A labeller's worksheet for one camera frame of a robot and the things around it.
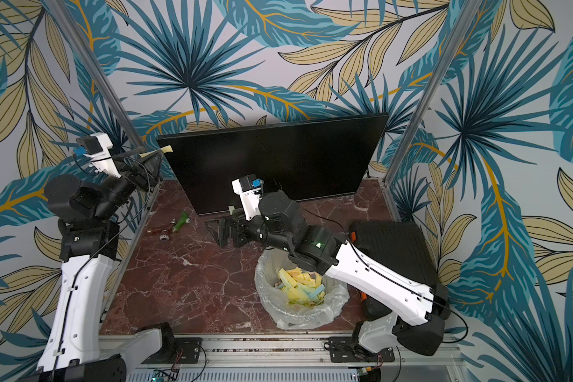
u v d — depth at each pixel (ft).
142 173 1.68
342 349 2.40
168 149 1.94
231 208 2.79
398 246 2.99
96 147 1.53
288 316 1.83
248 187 1.58
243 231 1.60
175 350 2.35
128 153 1.85
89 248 1.44
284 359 2.41
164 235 3.14
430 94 2.86
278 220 1.34
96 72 2.63
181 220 3.34
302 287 2.66
